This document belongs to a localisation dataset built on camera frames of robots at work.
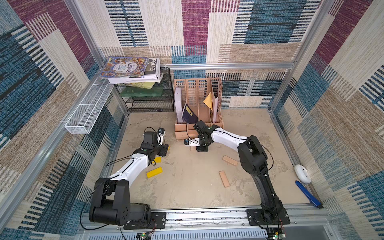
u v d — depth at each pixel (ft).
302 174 2.77
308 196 2.62
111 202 1.38
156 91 3.39
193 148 3.18
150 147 2.25
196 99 3.82
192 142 2.85
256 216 2.43
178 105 3.24
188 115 3.43
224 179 2.79
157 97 3.10
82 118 2.34
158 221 2.40
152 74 2.63
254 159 1.92
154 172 2.93
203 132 2.62
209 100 3.00
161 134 2.54
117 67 2.68
